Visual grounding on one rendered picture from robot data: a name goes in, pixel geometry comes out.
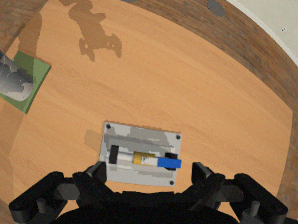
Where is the ball valve with blue lever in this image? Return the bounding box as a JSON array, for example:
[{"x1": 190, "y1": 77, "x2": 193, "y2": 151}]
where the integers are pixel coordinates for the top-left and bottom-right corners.
[{"x1": 106, "y1": 138, "x2": 182, "y2": 173}]

